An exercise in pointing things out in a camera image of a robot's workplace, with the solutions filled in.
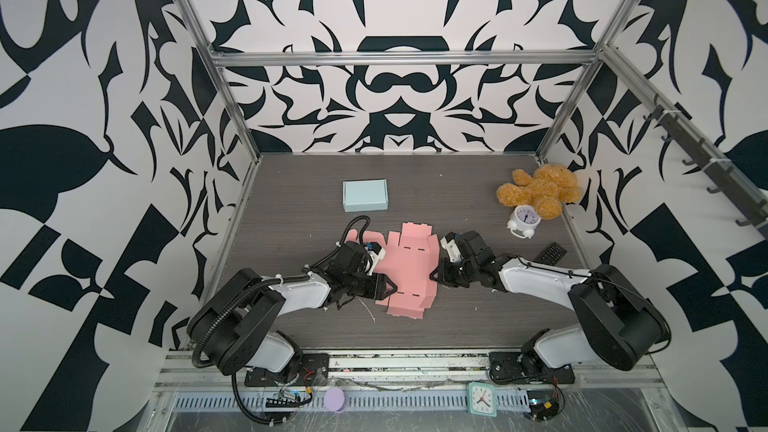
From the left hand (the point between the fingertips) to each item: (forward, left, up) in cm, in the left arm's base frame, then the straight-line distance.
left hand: (394, 284), depth 85 cm
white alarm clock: (+20, -43, -1) cm, 48 cm away
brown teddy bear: (+30, -54, +4) cm, 62 cm away
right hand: (+3, -11, 0) cm, 11 cm away
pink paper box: (+7, -6, -2) cm, 9 cm away
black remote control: (+8, -48, -1) cm, 49 cm away
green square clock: (-27, -19, 0) cm, 33 cm away
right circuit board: (-28, -34, -4) cm, 44 cm away
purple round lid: (-26, +14, +6) cm, 30 cm away
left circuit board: (-25, +26, -4) cm, 36 cm away
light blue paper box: (+31, +8, +1) cm, 32 cm away
